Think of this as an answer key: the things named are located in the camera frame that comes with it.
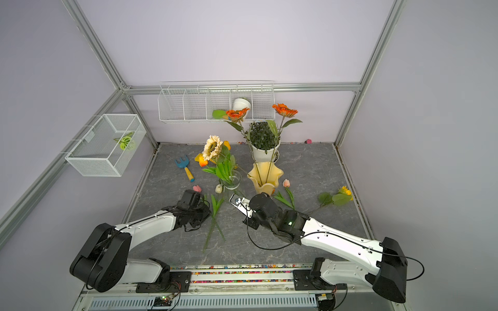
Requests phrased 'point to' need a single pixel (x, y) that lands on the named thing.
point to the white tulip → (218, 190)
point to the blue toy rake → (185, 163)
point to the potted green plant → (264, 138)
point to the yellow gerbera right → (338, 199)
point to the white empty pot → (240, 103)
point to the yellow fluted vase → (266, 176)
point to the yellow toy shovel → (200, 157)
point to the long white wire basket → (195, 101)
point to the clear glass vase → (233, 181)
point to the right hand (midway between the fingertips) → (244, 203)
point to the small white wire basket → (117, 137)
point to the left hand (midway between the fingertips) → (211, 214)
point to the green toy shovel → (218, 114)
